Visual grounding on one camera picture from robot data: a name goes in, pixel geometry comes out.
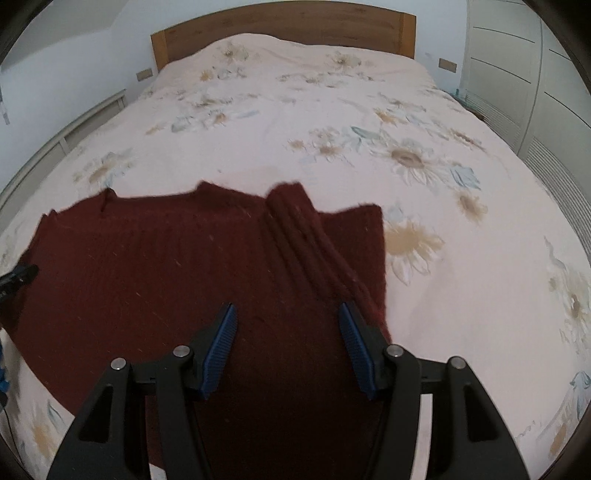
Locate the white wardrobe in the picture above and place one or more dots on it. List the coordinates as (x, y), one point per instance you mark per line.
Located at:
(531, 69)

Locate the dark red knit sweater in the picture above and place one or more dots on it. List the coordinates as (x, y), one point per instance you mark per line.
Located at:
(161, 277)

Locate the wooden headboard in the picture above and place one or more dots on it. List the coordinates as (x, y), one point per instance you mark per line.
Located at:
(277, 25)

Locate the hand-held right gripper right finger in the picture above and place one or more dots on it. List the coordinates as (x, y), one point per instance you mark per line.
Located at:
(358, 350)

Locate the wall switch plate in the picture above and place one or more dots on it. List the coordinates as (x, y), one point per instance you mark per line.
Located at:
(145, 74)
(448, 64)

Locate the floral pink bedspread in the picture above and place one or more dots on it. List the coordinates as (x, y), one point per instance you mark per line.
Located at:
(323, 115)

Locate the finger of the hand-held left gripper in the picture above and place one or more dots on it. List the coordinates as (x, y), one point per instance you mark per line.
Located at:
(16, 279)

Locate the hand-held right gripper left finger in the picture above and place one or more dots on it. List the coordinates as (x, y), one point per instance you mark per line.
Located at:
(219, 350)

